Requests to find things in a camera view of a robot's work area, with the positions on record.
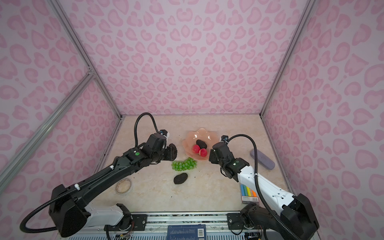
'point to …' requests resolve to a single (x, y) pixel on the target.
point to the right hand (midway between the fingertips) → (215, 151)
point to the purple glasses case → (263, 160)
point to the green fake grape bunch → (189, 163)
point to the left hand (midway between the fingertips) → (174, 150)
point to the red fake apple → (195, 148)
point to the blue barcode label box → (186, 232)
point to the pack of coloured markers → (248, 195)
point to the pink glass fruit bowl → (210, 138)
